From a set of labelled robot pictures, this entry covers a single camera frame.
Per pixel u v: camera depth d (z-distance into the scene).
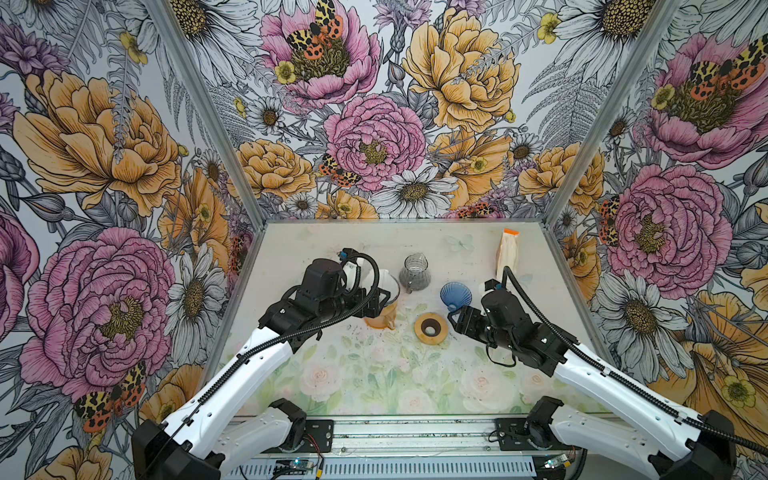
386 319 0.90
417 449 0.74
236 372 0.44
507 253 1.02
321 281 0.54
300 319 0.53
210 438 0.39
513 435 0.74
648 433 0.44
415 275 0.97
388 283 0.86
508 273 0.61
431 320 0.92
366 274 0.85
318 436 0.74
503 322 0.58
